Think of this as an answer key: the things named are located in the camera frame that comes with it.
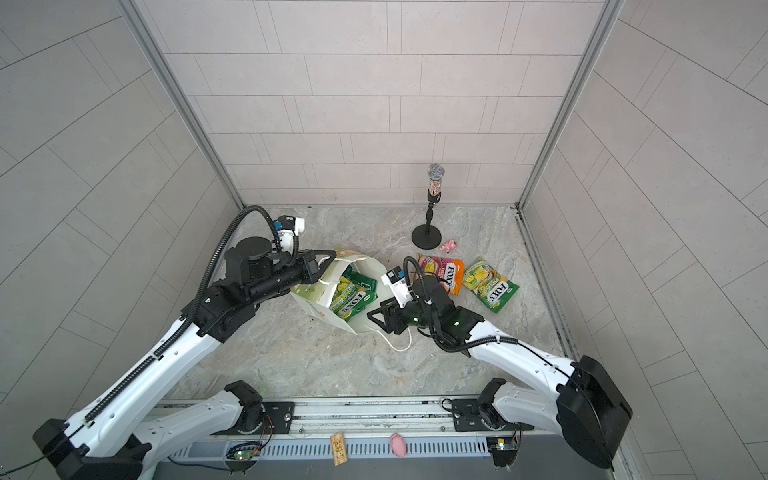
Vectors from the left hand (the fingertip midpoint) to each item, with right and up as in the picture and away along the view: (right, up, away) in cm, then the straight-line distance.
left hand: (343, 254), depth 64 cm
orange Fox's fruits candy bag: (+28, -8, +31) cm, 42 cm away
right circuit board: (+36, -45, +4) cm, 58 cm away
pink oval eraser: (+12, -44, +3) cm, 45 cm away
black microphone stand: (+22, +3, +43) cm, 49 cm away
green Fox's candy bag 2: (+2, -13, +20) cm, 24 cm away
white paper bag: (-2, -12, +22) cm, 25 cm away
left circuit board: (-22, -44, 0) cm, 49 cm away
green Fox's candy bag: (+41, -13, +27) cm, 51 cm away
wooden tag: (-2, -44, +2) cm, 44 cm away
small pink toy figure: (+30, 0, +38) cm, 48 cm away
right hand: (+6, -16, +9) cm, 20 cm away
